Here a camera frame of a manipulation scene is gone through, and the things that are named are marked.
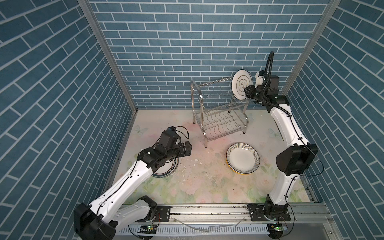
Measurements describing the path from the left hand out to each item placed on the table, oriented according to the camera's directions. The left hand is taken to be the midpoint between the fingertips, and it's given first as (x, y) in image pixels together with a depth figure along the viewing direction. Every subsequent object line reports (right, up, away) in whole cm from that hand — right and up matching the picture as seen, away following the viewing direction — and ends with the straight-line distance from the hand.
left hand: (189, 148), depth 76 cm
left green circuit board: (-20, -39, -4) cm, 44 cm away
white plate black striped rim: (+33, -9, +18) cm, 38 cm away
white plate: (-13, -13, +12) cm, 22 cm away
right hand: (+32, +33, +8) cm, 47 cm away
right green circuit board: (+42, -39, -5) cm, 58 cm away
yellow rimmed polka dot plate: (+30, -17, +10) cm, 36 cm away
